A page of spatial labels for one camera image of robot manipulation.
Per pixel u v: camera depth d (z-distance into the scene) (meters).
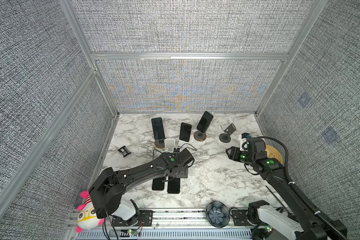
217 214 0.74
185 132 0.97
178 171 0.57
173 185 0.83
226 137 1.04
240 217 0.73
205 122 1.02
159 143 1.01
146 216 0.74
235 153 0.70
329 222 0.38
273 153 0.92
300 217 0.43
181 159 0.62
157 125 0.96
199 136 1.05
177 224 0.73
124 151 0.97
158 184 0.83
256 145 0.59
